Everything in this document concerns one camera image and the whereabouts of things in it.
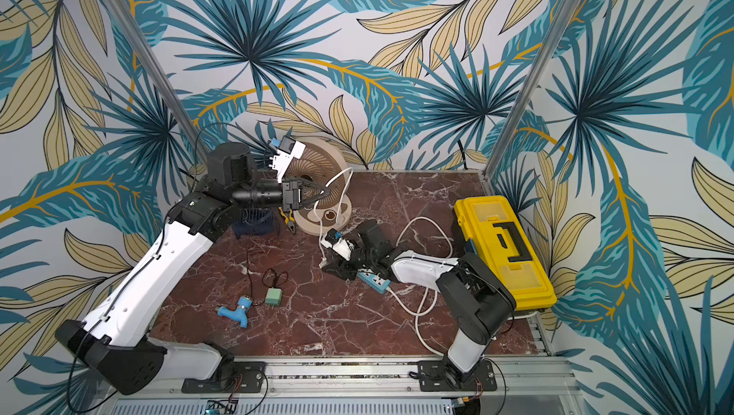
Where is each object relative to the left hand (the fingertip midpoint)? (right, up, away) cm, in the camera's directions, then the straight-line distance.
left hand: (325, 197), depth 60 cm
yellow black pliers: (-19, -9, +41) cm, 47 cm away
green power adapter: (-20, -30, +26) cm, 44 cm away
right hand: (-3, -18, +25) cm, 31 cm away
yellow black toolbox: (+45, -10, +24) cm, 52 cm away
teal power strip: (+10, -25, +28) cm, 39 cm away
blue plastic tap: (-28, -33, +22) cm, 49 cm away
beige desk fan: (-4, +10, +20) cm, 23 cm away
